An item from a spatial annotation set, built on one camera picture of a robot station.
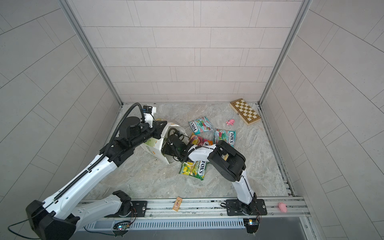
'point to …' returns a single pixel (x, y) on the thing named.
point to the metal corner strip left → (99, 64)
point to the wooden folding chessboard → (244, 111)
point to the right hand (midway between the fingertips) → (161, 149)
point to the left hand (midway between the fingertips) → (170, 121)
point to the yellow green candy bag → (196, 169)
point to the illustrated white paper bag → (155, 145)
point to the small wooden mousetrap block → (177, 204)
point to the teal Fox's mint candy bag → (200, 125)
